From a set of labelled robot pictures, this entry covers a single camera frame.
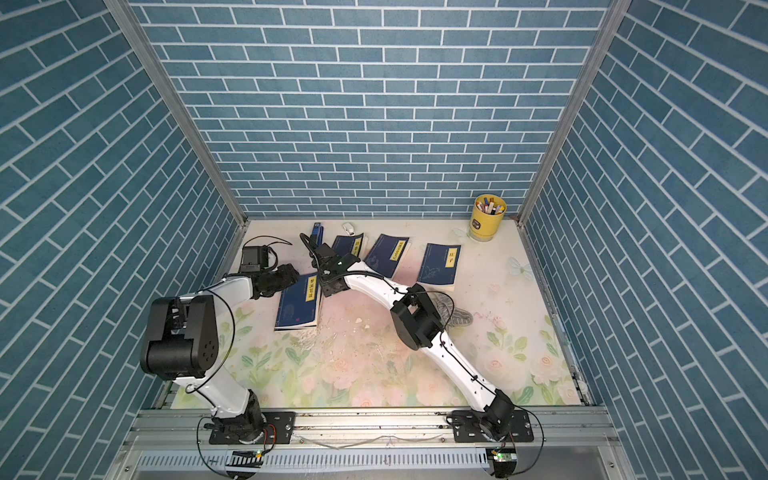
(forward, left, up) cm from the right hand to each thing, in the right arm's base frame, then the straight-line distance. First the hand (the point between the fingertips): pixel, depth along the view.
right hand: (331, 287), depth 100 cm
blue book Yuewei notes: (+15, -17, +1) cm, 23 cm away
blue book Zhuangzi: (+11, -37, +1) cm, 38 cm away
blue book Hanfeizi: (+19, -2, +1) cm, 19 cm away
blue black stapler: (+22, +10, +2) cm, 25 cm away
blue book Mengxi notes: (-8, +8, +2) cm, 12 cm away
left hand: (+1, +10, +5) cm, 11 cm away
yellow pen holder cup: (+26, -52, +12) cm, 59 cm away
